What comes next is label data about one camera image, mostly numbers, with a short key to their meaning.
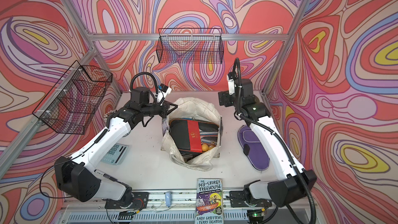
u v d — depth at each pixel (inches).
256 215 27.7
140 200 28.5
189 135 30.8
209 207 27.2
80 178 15.6
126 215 28.2
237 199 28.3
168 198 28.3
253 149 34.7
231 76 24.2
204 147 30.0
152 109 25.6
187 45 36.7
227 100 25.6
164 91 26.3
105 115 33.1
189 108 31.9
